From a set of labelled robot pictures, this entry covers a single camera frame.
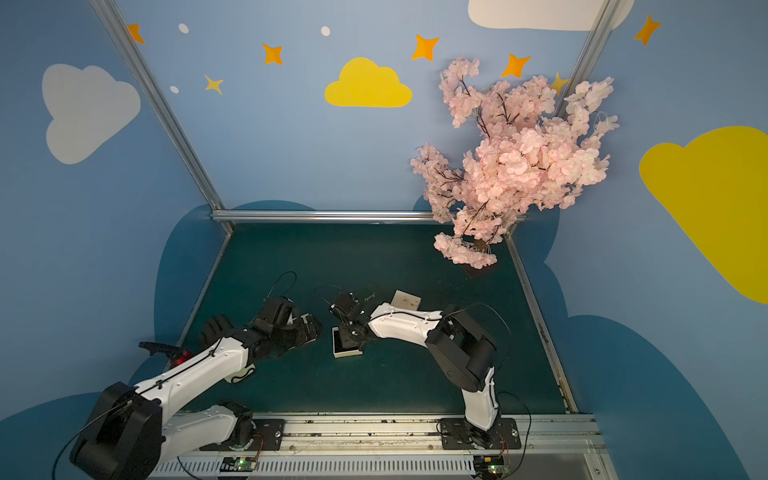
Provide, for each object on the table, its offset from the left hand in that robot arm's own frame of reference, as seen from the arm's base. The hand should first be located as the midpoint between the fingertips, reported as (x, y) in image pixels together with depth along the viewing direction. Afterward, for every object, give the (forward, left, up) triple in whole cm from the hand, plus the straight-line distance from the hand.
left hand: (318, 330), depth 87 cm
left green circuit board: (-32, +15, -5) cm, 36 cm away
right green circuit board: (-31, -46, -5) cm, 56 cm away
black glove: (+3, +32, -5) cm, 33 cm away
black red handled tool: (-11, +34, +7) cm, 36 cm away
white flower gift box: (+12, -26, -2) cm, 29 cm away
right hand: (+1, -10, -4) cm, 11 cm away
